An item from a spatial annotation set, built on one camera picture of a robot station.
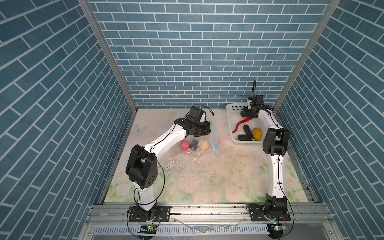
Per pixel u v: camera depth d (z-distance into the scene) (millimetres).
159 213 727
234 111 1155
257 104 894
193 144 913
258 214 734
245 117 1050
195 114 669
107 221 721
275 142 675
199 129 724
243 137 988
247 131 1042
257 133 987
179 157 937
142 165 468
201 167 908
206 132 752
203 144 927
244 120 1118
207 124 760
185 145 935
